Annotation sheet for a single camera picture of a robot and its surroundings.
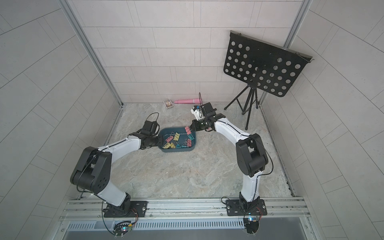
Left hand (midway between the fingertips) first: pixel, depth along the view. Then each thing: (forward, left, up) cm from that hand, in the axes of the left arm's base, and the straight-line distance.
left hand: (164, 138), depth 94 cm
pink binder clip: (+1, -15, +8) cm, 17 cm away
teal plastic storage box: (+3, -2, -1) cm, 4 cm away
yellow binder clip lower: (-5, -2, 0) cm, 6 cm away
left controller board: (-45, +14, -5) cm, 47 cm away
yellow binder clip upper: (+2, -8, -1) cm, 8 cm away
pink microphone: (+34, -21, +1) cm, 40 cm away
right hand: (+3, -17, +10) cm, 20 cm away
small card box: (+32, +2, -1) cm, 32 cm away
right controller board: (-44, -46, -1) cm, 64 cm away
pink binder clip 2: (-3, -16, 0) cm, 16 cm away
